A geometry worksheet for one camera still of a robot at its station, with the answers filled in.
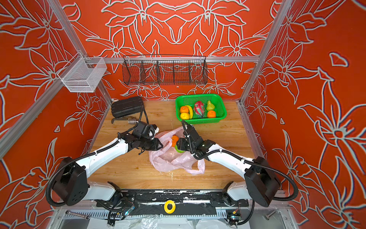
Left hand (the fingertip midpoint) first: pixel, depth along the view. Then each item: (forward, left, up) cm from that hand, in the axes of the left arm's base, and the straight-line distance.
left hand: (162, 145), depth 82 cm
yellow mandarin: (+26, -12, -3) cm, 28 cm away
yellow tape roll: (-31, -8, -9) cm, 33 cm away
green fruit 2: (-3, -10, 0) cm, 11 cm away
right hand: (+2, -9, +1) cm, 10 cm away
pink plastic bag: (-5, -3, -9) cm, 11 cm away
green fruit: (+37, -31, -3) cm, 48 cm away
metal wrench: (-36, +33, -10) cm, 50 cm away
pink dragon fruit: (+33, -22, -1) cm, 40 cm away
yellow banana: (+34, -16, -6) cm, 38 cm away
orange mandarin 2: (+31, -32, -5) cm, 44 cm away
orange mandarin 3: (+7, -6, -3) cm, 10 cm away
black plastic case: (+32, +34, -3) cm, 46 cm away
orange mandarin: (+35, -11, -5) cm, 37 cm away
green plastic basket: (+46, -15, -6) cm, 49 cm away
